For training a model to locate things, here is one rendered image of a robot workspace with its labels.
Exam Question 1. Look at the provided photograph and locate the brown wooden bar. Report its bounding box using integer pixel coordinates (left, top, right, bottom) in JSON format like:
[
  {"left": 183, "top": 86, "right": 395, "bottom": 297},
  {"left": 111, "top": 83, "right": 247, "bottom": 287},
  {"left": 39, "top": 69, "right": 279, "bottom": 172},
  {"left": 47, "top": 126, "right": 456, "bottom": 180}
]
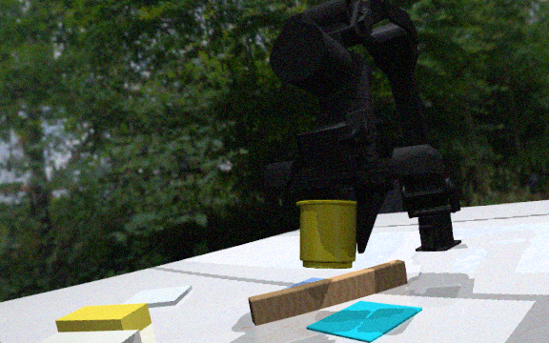
[{"left": 248, "top": 259, "right": 408, "bottom": 326}]

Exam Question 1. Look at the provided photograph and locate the yellow flat block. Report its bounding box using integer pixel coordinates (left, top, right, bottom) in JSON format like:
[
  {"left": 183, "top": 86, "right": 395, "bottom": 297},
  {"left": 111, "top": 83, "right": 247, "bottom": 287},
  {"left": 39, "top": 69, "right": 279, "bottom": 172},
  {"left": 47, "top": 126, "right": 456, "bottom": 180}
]
[{"left": 55, "top": 303, "right": 152, "bottom": 333}]

